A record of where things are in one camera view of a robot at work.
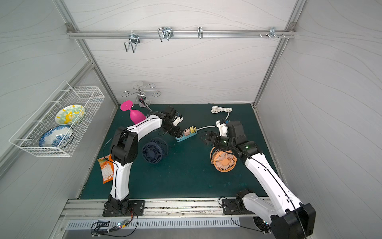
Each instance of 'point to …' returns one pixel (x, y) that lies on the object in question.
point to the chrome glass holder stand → (143, 101)
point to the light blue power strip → (183, 137)
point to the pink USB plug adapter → (186, 132)
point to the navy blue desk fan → (153, 152)
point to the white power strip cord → (215, 109)
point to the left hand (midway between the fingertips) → (179, 133)
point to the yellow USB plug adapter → (193, 129)
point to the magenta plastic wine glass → (136, 116)
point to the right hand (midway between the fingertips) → (205, 139)
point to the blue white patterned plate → (56, 137)
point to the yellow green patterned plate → (69, 114)
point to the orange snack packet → (107, 165)
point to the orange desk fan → (224, 161)
